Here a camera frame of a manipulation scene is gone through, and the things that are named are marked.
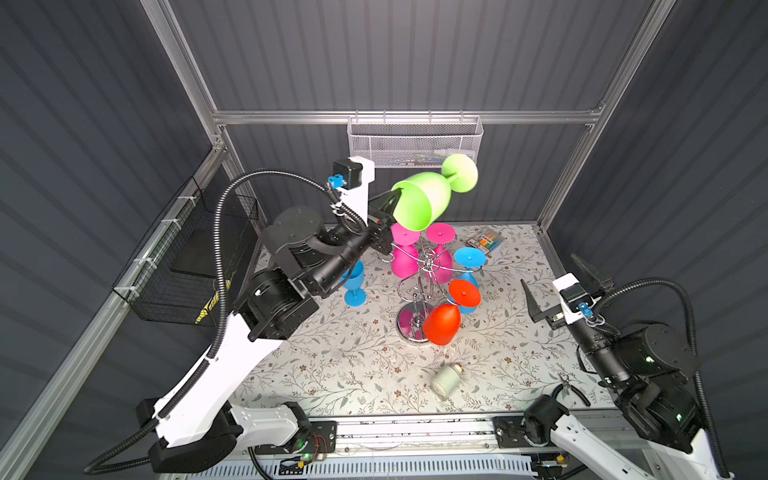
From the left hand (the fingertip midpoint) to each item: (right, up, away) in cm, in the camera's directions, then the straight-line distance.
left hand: (397, 189), depth 47 cm
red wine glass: (+11, -26, +22) cm, 36 cm away
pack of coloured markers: (+36, -6, +66) cm, 75 cm away
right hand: (+29, -13, +6) cm, 33 cm away
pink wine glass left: (+3, -14, +32) cm, 35 cm away
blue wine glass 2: (+18, -11, +24) cm, 32 cm away
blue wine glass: (-12, -18, +39) cm, 45 cm away
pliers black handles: (+47, -46, +33) cm, 74 cm away
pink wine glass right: (+12, -5, +28) cm, 31 cm away
